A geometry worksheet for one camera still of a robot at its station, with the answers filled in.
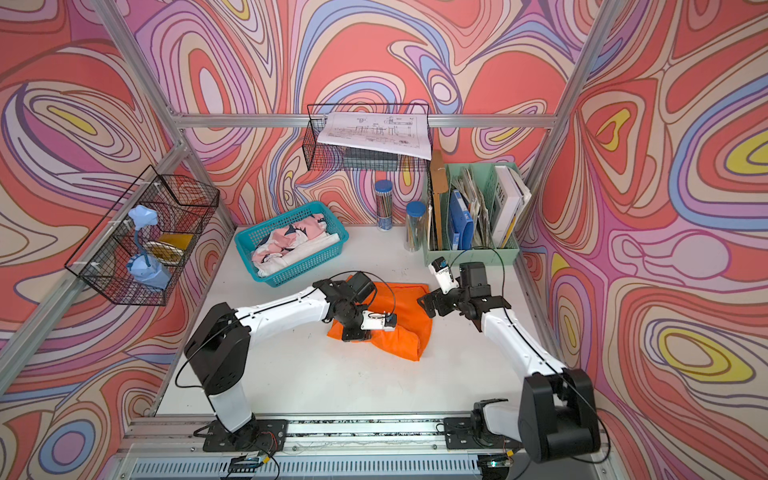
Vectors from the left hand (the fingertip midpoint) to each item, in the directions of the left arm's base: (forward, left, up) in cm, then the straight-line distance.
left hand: (370, 331), depth 86 cm
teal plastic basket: (+35, +46, +1) cm, 57 cm away
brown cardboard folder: (+35, -21, +26) cm, 48 cm away
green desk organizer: (+32, -35, +13) cm, 49 cm away
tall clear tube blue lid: (+47, -4, +8) cm, 48 cm away
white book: (+36, -46, +21) cm, 62 cm away
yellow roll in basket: (+8, +47, +27) cm, 55 cm away
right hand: (+8, -20, +5) cm, 22 cm away
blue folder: (+30, -29, +15) cm, 44 cm away
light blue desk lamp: (+3, +49, +25) cm, 55 cm away
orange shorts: (-2, -12, +3) cm, 13 cm away
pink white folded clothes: (+36, +30, -1) cm, 47 cm away
